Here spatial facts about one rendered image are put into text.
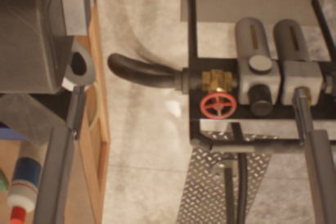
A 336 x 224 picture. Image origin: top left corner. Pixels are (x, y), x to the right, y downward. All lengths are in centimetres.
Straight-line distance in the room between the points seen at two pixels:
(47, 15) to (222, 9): 136
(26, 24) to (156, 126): 169
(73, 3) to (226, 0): 133
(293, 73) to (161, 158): 96
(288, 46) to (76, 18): 102
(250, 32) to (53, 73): 104
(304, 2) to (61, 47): 137
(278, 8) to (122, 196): 105
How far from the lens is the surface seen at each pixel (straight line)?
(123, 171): 204
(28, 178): 115
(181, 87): 109
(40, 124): 22
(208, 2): 150
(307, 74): 111
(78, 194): 138
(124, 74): 114
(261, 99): 106
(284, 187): 216
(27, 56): 17
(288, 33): 122
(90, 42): 147
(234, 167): 200
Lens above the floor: 126
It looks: 46 degrees down
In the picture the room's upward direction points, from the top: 178 degrees counter-clockwise
